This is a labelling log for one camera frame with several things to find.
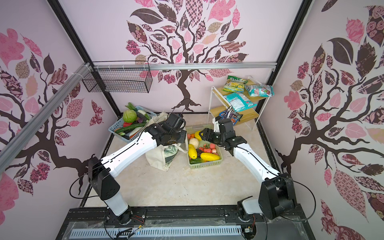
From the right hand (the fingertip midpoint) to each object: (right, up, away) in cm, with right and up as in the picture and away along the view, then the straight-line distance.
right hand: (204, 132), depth 82 cm
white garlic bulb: (-6, -7, +14) cm, 17 cm away
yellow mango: (-7, -11, +5) cm, 14 cm away
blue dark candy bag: (+20, +11, +13) cm, 26 cm away
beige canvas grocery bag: (-23, -13, -2) cm, 27 cm away
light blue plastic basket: (-60, +6, +24) cm, 65 cm away
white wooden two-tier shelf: (+8, +17, 0) cm, 19 cm away
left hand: (-12, -2, -1) cm, 13 cm away
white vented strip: (-21, -47, -13) cm, 53 cm away
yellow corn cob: (+3, -15, +5) cm, 16 cm away
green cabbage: (-52, +11, +21) cm, 57 cm away
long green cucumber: (-52, +3, +19) cm, 55 cm away
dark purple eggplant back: (-46, +12, +28) cm, 55 cm away
